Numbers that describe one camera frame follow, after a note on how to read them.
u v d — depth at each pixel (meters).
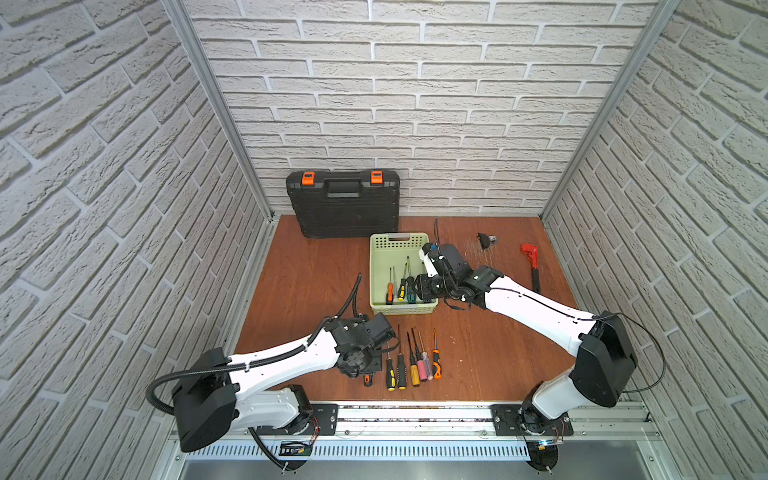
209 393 0.40
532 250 1.09
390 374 0.79
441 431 0.73
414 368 0.81
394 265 1.03
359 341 0.60
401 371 0.79
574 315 0.47
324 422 0.73
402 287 0.97
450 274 0.62
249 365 0.43
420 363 0.82
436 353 0.85
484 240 1.10
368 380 0.75
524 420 0.65
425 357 0.83
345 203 0.94
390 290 0.97
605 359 0.43
